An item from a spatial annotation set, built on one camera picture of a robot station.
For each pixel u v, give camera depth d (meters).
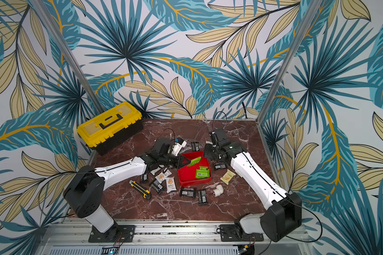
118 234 0.70
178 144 0.77
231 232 0.73
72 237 0.73
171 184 0.88
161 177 0.90
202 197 0.84
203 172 0.90
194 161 0.84
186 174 0.92
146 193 0.85
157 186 0.87
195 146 1.03
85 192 0.44
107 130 0.91
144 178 0.90
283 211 0.39
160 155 0.68
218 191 0.84
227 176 0.90
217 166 0.95
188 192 0.85
